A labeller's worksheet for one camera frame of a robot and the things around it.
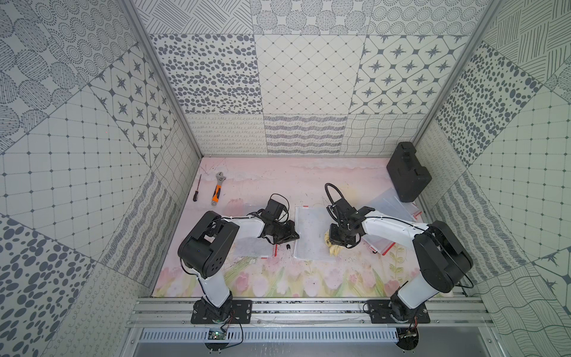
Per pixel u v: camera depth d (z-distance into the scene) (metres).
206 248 0.48
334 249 0.84
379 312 0.73
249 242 0.90
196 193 1.04
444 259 0.47
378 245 0.85
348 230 0.66
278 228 0.81
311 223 0.96
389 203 1.01
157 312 0.75
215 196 1.04
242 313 0.74
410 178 0.93
